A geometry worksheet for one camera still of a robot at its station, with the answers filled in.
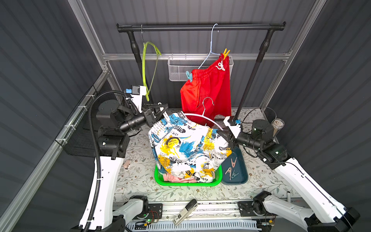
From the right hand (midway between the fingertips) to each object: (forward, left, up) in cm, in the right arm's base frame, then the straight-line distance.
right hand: (221, 129), depth 66 cm
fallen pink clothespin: (-4, +54, -30) cm, 61 cm away
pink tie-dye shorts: (-12, +26, -29) cm, 41 cm away
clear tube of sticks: (+15, -38, -15) cm, 44 cm away
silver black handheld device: (-29, +17, -29) cm, 44 cm away
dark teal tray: (-4, -16, -32) cm, 36 cm away
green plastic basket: (-15, +31, -25) cm, 43 cm away
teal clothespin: (-9, -11, -32) cm, 36 cm away
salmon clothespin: (-2, -12, -32) cm, 35 cm away
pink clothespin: (-7, -9, -33) cm, 35 cm away
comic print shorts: (-8, +18, -2) cm, 20 cm away
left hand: (-2, +23, +16) cm, 28 cm away
